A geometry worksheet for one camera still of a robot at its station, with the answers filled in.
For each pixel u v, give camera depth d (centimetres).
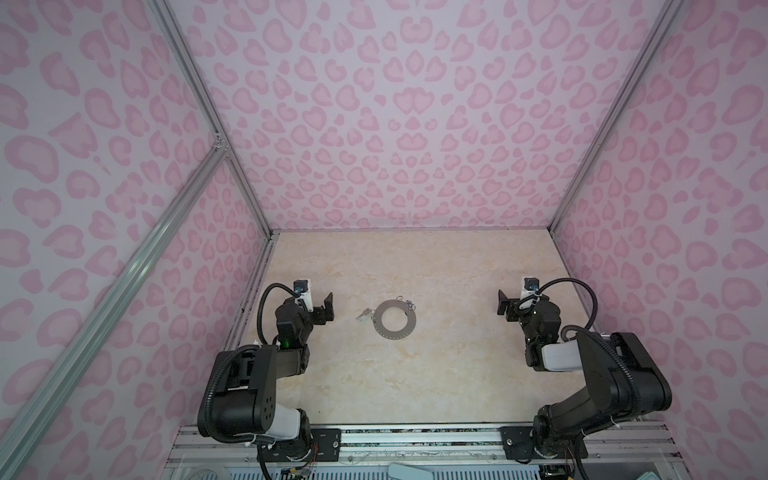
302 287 78
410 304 98
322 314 82
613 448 73
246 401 44
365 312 98
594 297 71
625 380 43
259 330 65
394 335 93
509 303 84
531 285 79
